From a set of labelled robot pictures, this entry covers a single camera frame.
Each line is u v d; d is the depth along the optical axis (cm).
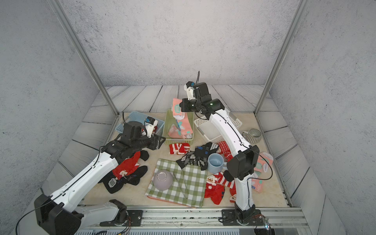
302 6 70
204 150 93
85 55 87
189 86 70
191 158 91
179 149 96
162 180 79
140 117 114
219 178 86
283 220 73
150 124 66
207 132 107
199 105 60
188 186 83
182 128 91
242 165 48
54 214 37
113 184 83
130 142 57
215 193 81
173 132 105
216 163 91
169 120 114
